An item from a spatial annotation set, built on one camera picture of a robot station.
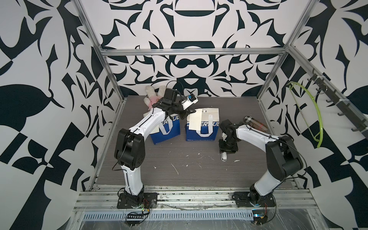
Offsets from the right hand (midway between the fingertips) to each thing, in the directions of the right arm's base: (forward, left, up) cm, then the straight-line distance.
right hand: (222, 149), depth 90 cm
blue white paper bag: (+9, +32, +10) cm, 35 cm away
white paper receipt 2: (+11, +16, +16) cm, 25 cm away
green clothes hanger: (-4, -40, +21) cm, 46 cm away
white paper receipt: (+6, +39, +14) cm, 42 cm away
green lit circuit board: (-34, -13, -3) cm, 36 cm away
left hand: (+19, +18, +19) cm, 32 cm away
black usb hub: (-33, +48, -4) cm, 59 cm away
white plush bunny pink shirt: (+38, +47, +8) cm, 61 cm away
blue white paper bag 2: (+11, +8, +15) cm, 20 cm away
